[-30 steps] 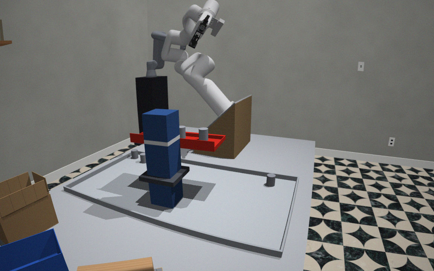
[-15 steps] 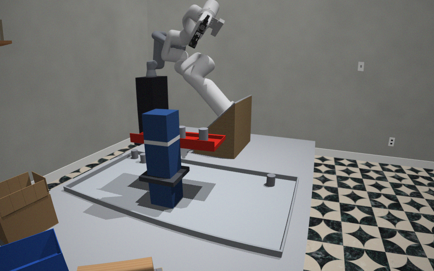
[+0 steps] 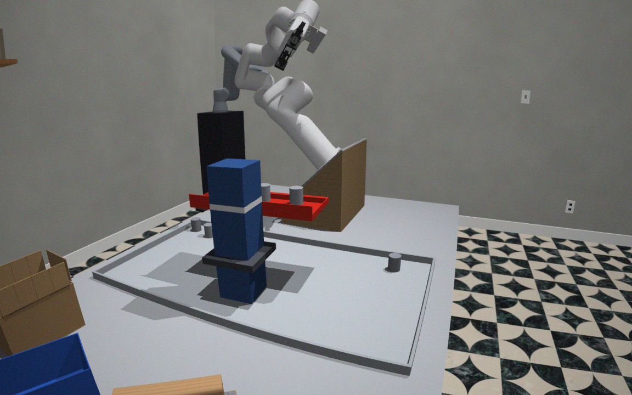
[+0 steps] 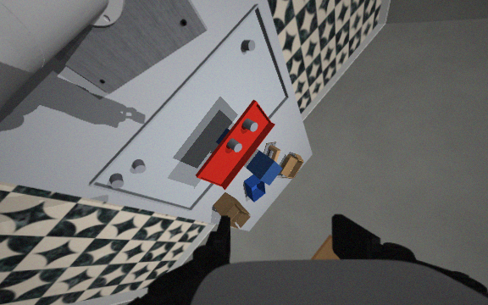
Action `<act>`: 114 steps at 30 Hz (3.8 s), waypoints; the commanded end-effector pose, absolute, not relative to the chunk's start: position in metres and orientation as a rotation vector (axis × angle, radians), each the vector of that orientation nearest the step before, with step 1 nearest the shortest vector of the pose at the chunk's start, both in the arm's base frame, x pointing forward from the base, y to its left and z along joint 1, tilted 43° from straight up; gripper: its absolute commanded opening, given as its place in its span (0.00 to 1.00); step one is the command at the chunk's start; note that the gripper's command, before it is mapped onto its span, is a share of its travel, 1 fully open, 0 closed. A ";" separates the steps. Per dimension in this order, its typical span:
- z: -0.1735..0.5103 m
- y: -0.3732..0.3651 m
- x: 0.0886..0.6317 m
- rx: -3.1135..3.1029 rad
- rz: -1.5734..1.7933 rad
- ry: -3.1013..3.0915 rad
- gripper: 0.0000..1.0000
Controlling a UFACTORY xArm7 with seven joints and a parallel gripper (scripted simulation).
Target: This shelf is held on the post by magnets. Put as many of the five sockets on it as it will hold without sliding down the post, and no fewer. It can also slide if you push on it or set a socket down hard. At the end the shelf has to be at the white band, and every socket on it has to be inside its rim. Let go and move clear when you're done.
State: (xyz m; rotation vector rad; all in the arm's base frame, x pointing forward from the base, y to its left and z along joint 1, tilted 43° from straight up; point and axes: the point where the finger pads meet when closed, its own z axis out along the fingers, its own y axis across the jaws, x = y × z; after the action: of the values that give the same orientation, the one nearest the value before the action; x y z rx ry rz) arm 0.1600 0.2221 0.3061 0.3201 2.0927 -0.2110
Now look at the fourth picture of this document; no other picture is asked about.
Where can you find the blue open bin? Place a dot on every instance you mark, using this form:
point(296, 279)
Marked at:
point(255, 188)

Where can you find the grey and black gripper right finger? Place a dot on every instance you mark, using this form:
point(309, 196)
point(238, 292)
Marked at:
point(352, 241)

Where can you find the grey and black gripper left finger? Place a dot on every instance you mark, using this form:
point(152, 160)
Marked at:
point(178, 286)

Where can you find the grey cylinder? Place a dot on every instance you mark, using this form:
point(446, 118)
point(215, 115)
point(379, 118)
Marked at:
point(250, 125)
point(116, 181)
point(139, 166)
point(248, 45)
point(234, 145)

